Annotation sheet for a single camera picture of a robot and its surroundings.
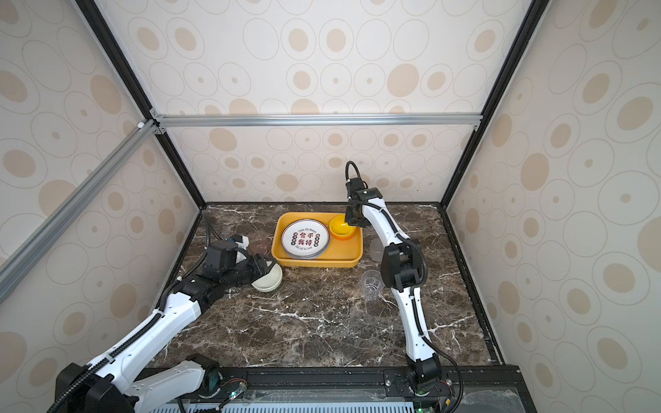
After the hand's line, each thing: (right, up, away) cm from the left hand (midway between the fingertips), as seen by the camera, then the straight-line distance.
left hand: (279, 260), depth 78 cm
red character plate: (+5, +5, +26) cm, 27 cm away
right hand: (+25, +13, +25) cm, 37 cm away
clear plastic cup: (+31, -11, +15) cm, 36 cm away
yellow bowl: (+19, +10, +29) cm, 35 cm away
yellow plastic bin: (+19, 0, +25) cm, 32 cm away
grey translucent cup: (+33, +1, +22) cm, 40 cm away
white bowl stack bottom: (-6, -9, +11) cm, 15 cm away
